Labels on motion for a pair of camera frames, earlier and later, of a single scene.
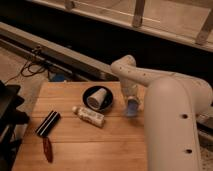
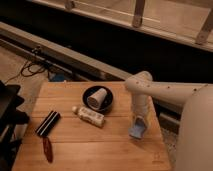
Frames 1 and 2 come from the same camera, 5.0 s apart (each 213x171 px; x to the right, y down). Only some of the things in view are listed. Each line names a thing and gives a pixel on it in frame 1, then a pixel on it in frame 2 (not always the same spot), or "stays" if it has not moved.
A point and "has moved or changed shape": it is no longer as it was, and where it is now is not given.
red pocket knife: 47,149 stays
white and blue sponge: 132,106 has moved or changed shape
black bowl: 107,99 stays
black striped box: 48,123 stays
